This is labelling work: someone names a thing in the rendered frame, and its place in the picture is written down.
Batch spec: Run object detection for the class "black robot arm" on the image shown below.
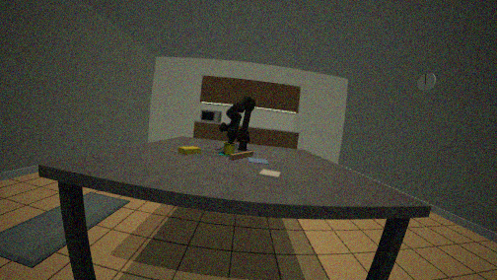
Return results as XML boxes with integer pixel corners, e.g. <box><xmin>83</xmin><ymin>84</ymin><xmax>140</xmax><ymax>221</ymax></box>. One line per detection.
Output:
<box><xmin>219</xmin><ymin>97</ymin><xmax>255</xmax><ymax>151</ymax></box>

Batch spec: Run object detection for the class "yellow flat block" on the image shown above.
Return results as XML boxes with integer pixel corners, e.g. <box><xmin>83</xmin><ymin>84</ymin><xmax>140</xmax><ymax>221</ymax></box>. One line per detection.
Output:
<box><xmin>177</xmin><ymin>146</ymin><xmax>201</xmax><ymax>155</ymax></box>

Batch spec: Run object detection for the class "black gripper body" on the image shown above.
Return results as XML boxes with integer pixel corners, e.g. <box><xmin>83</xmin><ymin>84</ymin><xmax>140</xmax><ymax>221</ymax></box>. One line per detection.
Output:
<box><xmin>227</xmin><ymin>121</ymin><xmax>240</xmax><ymax>136</ymax></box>

